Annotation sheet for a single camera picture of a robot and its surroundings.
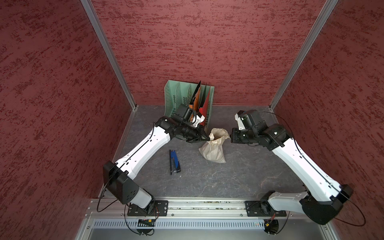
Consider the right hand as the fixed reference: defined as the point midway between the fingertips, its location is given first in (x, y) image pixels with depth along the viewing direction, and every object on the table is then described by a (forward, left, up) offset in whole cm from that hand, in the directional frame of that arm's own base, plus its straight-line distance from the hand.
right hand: (230, 139), depth 71 cm
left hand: (-2, +11, +1) cm, 11 cm away
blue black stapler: (-3, +30, -23) cm, 38 cm away
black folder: (+28, +17, +6) cm, 34 cm away
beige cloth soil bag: (-1, +8, -10) cm, 12 cm away
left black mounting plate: (-25, +36, -24) cm, 50 cm away
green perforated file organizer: (+46, +30, -12) cm, 56 cm away
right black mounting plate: (-27, -11, -24) cm, 38 cm away
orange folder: (+21, +17, +2) cm, 27 cm away
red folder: (+18, +12, +2) cm, 22 cm away
